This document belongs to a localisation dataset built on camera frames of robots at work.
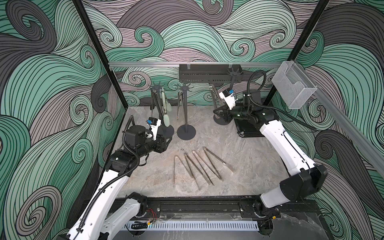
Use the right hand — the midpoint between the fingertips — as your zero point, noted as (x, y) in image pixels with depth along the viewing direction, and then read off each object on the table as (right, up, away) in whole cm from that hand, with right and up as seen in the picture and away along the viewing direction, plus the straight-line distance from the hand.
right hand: (213, 111), depth 73 cm
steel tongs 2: (0, -25, +22) cm, 33 cm away
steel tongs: (-21, -30, +19) cm, 41 cm away
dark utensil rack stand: (-31, -12, +31) cm, 45 cm away
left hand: (-23, -12, -5) cm, 26 cm away
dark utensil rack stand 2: (-14, -14, +31) cm, 36 cm away
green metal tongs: (-26, +4, +18) cm, 32 cm away
